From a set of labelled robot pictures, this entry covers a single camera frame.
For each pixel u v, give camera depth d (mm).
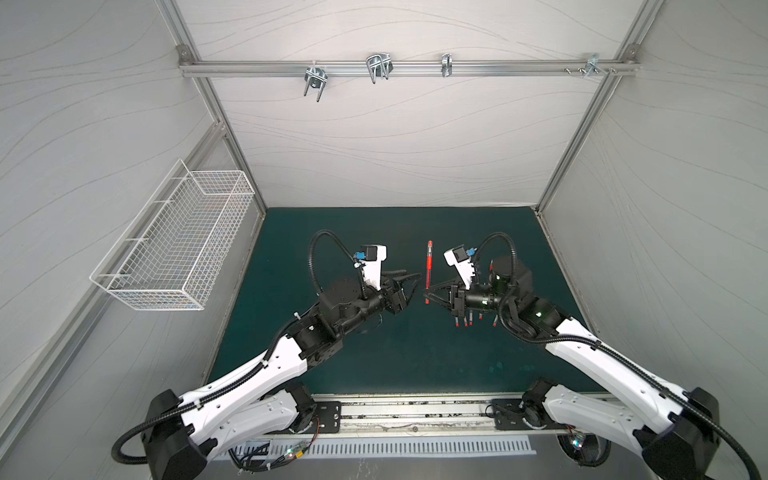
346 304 495
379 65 765
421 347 864
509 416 729
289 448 695
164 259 669
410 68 783
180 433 384
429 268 660
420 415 749
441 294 661
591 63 765
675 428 386
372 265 590
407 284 601
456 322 903
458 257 618
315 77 785
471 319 906
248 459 678
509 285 521
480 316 638
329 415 736
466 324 891
